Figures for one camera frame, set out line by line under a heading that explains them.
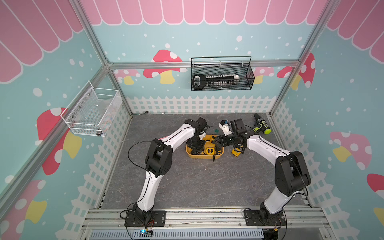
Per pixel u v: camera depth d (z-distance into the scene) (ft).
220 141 2.67
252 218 2.43
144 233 2.39
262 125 3.56
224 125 2.71
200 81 2.94
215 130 3.59
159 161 1.84
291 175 1.53
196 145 2.78
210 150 3.17
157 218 2.45
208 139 3.36
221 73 3.01
